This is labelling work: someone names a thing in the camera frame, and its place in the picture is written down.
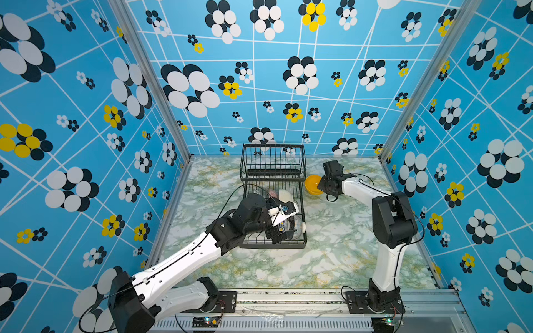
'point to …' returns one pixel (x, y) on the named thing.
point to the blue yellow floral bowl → (284, 225)
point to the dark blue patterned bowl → (300, 226)
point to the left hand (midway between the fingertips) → (292, 213)
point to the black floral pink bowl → (273, 193)
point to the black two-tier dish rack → (276, 171)
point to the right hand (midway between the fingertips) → (326, 185)
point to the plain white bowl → (285, 195)
